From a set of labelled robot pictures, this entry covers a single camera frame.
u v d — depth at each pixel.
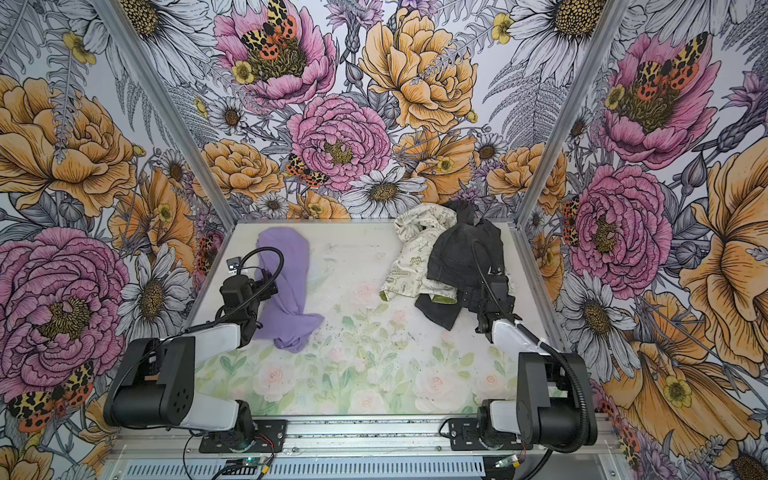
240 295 0.71
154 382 0.44
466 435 0.74
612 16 0.72
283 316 0.92
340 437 0.76
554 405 0.43
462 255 1.03
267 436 0.73
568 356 0.45
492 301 0.72
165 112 0.89
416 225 1.15
